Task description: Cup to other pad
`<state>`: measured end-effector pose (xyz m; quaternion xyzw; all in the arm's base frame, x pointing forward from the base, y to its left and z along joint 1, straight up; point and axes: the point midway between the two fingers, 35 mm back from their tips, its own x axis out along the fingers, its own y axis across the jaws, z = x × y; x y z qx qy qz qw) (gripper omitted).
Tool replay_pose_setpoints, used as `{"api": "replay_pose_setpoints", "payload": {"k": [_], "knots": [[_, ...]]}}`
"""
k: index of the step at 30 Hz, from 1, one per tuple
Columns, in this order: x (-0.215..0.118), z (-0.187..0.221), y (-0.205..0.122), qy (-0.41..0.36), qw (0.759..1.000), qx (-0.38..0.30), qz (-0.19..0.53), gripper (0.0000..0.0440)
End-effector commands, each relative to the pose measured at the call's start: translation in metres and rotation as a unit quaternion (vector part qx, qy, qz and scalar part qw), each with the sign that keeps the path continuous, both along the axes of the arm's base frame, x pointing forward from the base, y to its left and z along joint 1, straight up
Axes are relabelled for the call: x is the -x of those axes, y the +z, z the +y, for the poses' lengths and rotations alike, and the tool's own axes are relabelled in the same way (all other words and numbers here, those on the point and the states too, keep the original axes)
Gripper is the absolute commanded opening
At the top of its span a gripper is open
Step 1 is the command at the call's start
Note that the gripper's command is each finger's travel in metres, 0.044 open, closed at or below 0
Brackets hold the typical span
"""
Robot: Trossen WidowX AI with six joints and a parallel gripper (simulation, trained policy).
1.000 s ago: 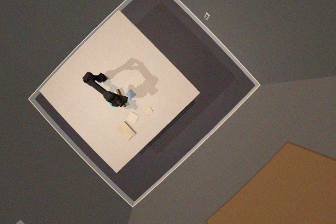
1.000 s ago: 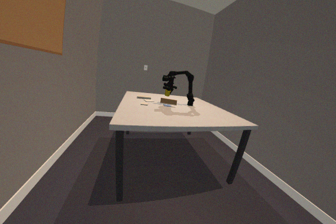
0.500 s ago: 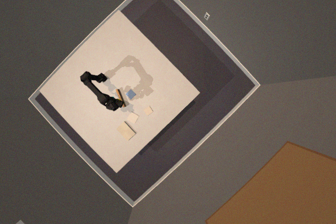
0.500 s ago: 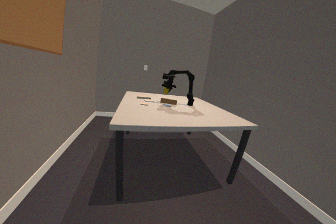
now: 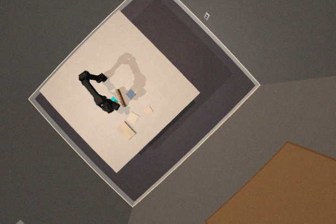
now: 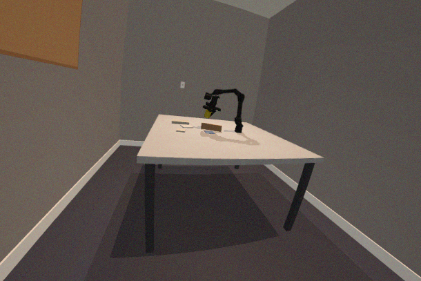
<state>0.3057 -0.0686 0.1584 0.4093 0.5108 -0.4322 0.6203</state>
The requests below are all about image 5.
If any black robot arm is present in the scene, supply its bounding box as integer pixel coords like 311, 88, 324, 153
78, 70, 114, 114

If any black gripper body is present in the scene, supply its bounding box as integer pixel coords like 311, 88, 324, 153
109, 99, 120, 111

